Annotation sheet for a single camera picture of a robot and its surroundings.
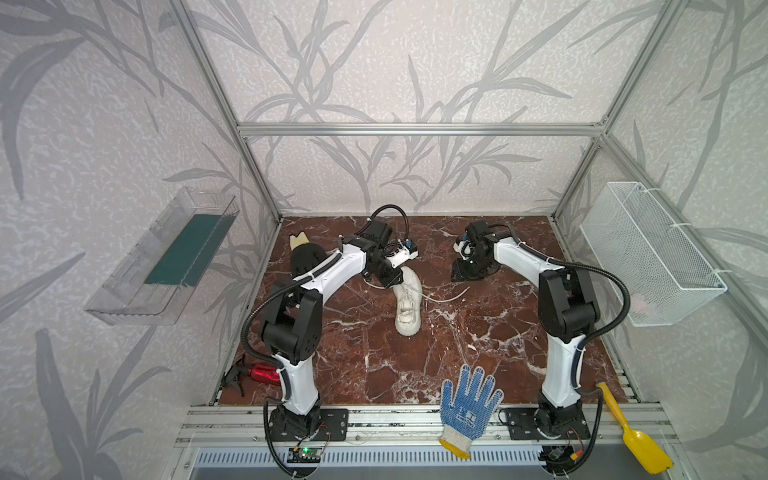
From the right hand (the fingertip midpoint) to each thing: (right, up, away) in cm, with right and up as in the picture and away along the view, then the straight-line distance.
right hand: (458, 268), depth 98 cm
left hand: (-19, +1, -7) cm, 20 cm away
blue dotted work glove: (-1, -34, -23) cm, 41 cm away
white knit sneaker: (-17, -8, -7) cm, 20 cm away
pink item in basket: (+39, -7, -27) cm, 48 cm away
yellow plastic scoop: (+39, -40, -29) cm, 63 cm away
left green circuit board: (-42, -43, -27) cm, 66 cm away
